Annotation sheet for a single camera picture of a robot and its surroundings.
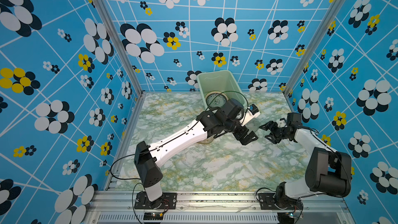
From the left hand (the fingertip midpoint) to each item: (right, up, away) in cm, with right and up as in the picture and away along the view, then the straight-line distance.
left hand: (252, 130), depth 67 cm
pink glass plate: (-20, -11, +27) cm, 35 cm away
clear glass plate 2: (-27, -19, +21) cm, 39 cm away
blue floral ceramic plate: (-13, +16, +46) cm, 50 cm away
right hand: (+14, -4, +23) cm, 27 cm away
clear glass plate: (+12, -2, +35) cm, 37 cm away
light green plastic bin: (-8, +28, +44) cm, 53 cm away
